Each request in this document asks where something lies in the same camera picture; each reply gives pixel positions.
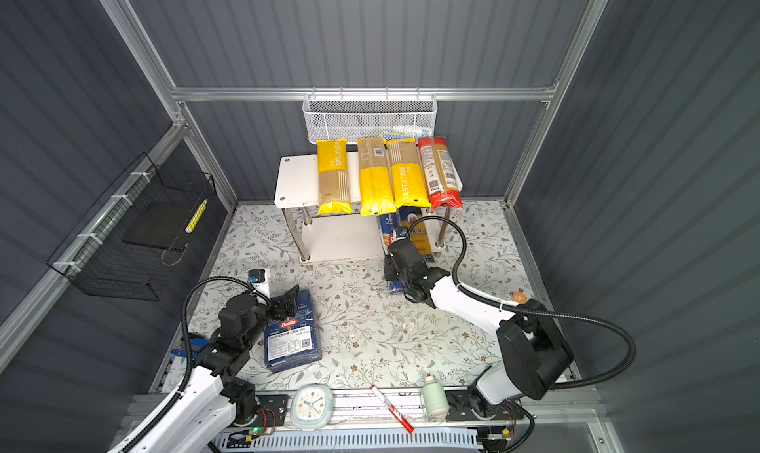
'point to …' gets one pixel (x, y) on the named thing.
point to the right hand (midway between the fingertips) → (395, 259)
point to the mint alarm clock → (312, 407)
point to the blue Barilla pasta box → (295, 340)
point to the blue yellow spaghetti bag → (412, 218)
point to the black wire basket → (143, 222)
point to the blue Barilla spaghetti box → (388, 224)
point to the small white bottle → (435, 399)
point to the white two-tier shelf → (332, 238)
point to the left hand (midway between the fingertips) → (281, 287)
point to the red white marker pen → (392, 409)
